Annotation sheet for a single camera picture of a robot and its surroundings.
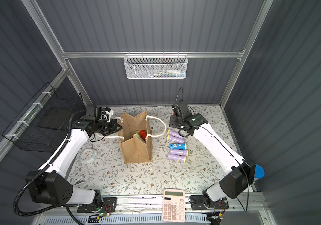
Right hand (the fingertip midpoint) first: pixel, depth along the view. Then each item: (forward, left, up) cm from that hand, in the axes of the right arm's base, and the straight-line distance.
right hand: (175, 120), depth 78 cm
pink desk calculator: (-38, +1, -24) cm, 45 cm away
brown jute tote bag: (-11, +24, -15) cm, 30 cm away
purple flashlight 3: (-12, -2, -23) cm, 26 cm away
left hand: (-3, +30, -3) cm, 30 cm away
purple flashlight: (+2, -1, -23) cm, 23 cm away
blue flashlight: (-4, -3, -23) cm, 23 cm away
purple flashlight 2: (-8, -4, -23) cm, 25 cm away
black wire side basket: (-7, +69, +4) cm, 69 cm away
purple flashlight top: (+7, +2, -22) cm, 23 cm away
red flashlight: (+5, +21, -21) cm, 31 cm away
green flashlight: (+2, +24, -19) cm, 31 cm away
